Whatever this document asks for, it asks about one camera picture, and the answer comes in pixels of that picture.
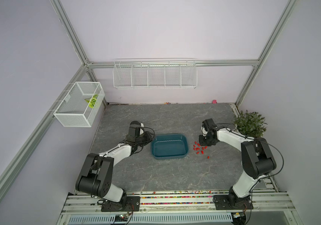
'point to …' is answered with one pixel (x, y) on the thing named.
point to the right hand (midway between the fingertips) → (201, 141)
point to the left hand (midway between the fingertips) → (155, 136)
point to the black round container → (134, 124)
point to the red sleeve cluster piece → (202, 148)
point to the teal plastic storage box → (169, 146)
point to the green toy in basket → (91, 101)
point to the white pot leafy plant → (250, 124)
